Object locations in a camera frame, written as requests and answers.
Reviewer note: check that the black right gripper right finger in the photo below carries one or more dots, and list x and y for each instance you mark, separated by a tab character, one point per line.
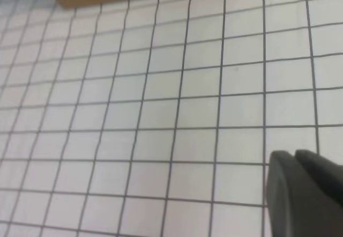
326	174

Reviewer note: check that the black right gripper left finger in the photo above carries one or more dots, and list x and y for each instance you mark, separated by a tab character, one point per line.
296	205

